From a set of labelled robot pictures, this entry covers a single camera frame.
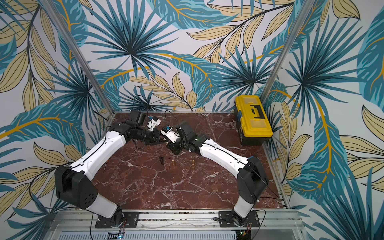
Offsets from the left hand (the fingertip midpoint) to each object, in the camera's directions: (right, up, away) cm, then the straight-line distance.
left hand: (166, 142), depth 77 cm
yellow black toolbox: (+51, +8, +15) cm, 54 cm away
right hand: (+1, -1, +4) cm, 4 cm away
